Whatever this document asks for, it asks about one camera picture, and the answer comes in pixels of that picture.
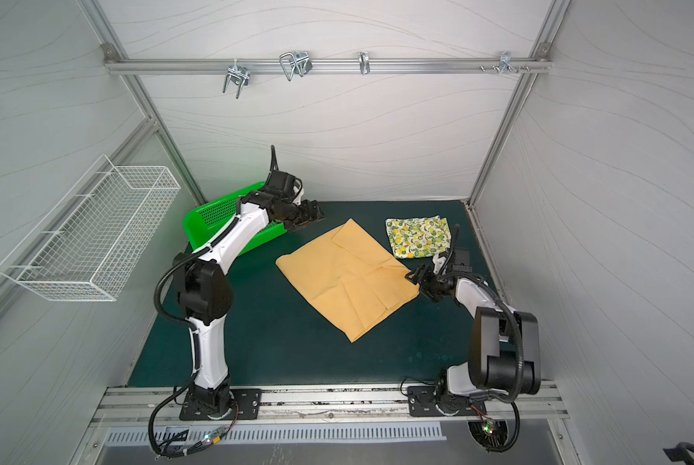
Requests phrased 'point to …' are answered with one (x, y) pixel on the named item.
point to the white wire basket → (88, 245)
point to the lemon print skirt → (419, 236)
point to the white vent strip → (146, 435)
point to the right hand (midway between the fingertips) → (418, 275)
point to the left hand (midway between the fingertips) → (321, 214)
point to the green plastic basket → (204, 223)
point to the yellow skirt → (355, 277)
